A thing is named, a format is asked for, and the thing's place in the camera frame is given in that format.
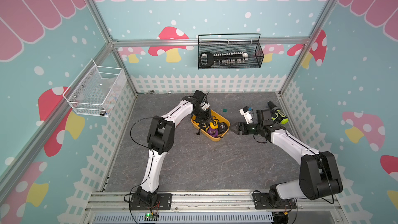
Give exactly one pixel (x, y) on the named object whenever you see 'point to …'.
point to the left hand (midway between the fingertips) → (212, 122)
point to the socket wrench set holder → (207, 59)
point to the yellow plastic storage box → (215, 114)
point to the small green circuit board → (224, 110)
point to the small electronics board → (148, 217)
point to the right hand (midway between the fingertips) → (233, 127)
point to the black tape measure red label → (222, 127)
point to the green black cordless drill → (278, 115)
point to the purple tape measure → (213, 132)
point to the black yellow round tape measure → (204, 126)
